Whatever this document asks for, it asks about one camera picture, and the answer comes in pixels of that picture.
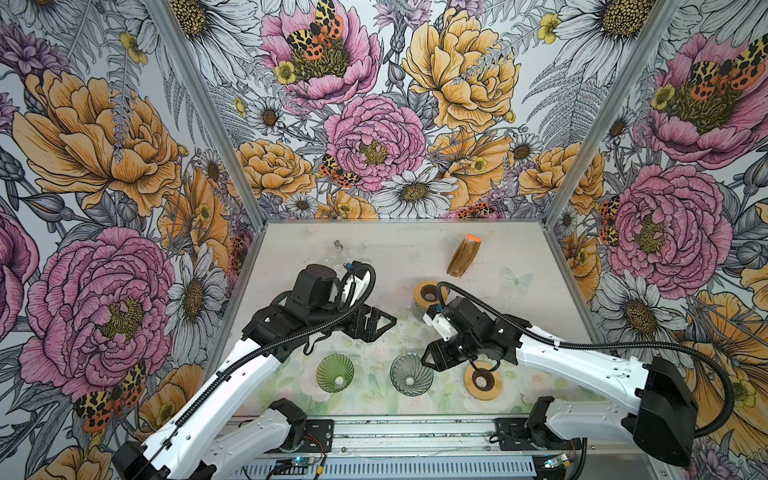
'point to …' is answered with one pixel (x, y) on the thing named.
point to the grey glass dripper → (410, 376)
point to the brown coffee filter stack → (463, 255)
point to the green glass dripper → (335, 373)
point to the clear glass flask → (337, 259)
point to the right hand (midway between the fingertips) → (434, 369)
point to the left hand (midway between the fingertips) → (378, 325)
